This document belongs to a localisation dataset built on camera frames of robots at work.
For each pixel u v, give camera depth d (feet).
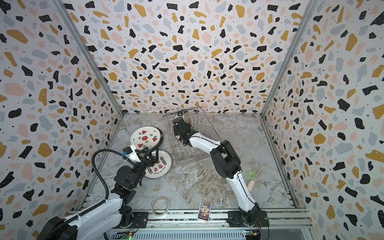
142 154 2.59
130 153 2.21
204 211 2.49
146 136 3.40
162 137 3.42
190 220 2.48
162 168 2.98
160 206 2.58
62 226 1.37
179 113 2.82
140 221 2.41
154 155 2.39
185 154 3.20
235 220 2.41
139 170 2.21
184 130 2.55
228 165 1.89
